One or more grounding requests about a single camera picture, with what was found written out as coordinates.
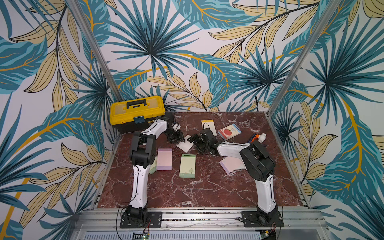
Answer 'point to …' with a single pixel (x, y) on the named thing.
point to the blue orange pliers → (256, 137)
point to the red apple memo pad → (229, 131)
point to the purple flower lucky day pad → (164, 159)
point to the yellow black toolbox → (149, 107)
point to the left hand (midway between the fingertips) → (182, 141)
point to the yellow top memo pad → (211, 125)
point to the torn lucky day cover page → (186, 146)
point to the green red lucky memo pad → (187, 166)
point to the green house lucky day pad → (153, 168)
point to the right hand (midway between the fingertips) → (189, 141)
